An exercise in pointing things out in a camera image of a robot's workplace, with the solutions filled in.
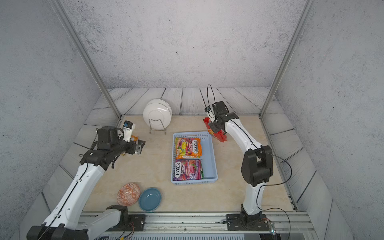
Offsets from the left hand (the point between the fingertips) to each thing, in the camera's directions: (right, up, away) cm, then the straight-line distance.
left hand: (138, 139), depth 77 cm
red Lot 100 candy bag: (+44, +1, +14) cm, 46 cm away
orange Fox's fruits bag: (+24, -7, +19) cm, 32 cm away
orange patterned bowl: (-7, -30, +4) cm, 31 cm away
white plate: (+3, +15, +25) cm, 29 cm away
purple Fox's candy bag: (+25, -18, +7) cm, 32 cm away
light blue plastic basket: (+37, -15, +18) cm, 44 cm away
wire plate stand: (-4, +2, +33) cm, 33 cm away
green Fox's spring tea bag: (+33, -20, +9) cm, 40 cm away
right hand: (+43, +9, +14) cm, 46 cm away
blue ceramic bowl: (+5, -33, +3) cm, 33 cm away
